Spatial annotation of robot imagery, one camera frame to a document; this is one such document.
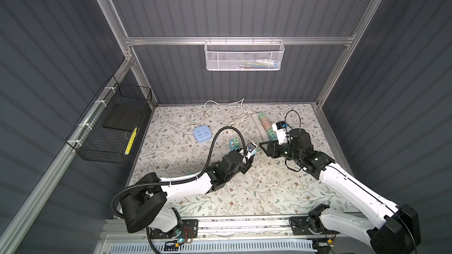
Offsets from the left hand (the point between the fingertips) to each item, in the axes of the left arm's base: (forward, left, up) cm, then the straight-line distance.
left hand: (250, 151), depth 80 cm
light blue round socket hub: (+21, +24, -12) cm, 34 cm away
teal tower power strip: (+11, +7, -13) cm, 18 cm away
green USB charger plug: (+29, -12, -8) cm, 32 cm away
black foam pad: (+13, +55, +13) cm, 58 cm away
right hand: (0, -6, +4) cm, 8 cm away
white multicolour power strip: (+23, -11, -12) cm, 28 cm away
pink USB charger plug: (+25, -12, -7) cm, 28 cm away
